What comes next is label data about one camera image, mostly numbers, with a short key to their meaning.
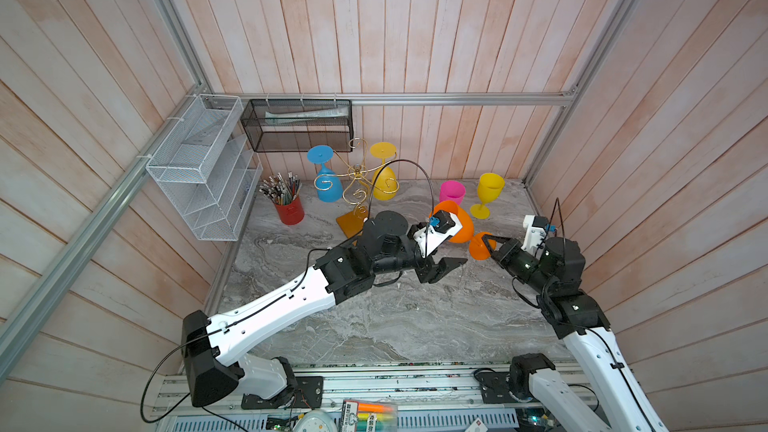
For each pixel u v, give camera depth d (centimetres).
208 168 73
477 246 72
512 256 62
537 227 64
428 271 53
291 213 102
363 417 69
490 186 99
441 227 49
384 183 89
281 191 94
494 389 73
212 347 39
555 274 54
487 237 71
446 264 52
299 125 104
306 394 73
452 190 98
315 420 68
